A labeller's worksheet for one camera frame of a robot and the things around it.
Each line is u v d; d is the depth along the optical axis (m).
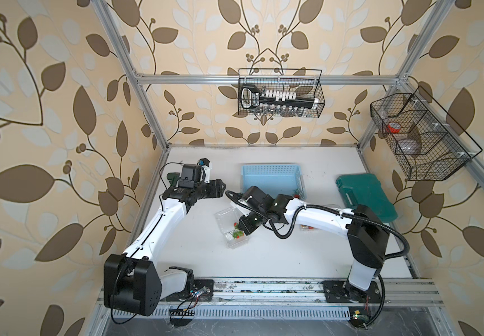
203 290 0.74
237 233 0.85
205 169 0.75
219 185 0.76
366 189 0.96
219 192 0.74
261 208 0.64
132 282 0.40
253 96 0.84
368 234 0.45
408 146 0.80
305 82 0.91
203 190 0.70
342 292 0.73
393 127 0.81
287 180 1.07
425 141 0.75
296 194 1.00
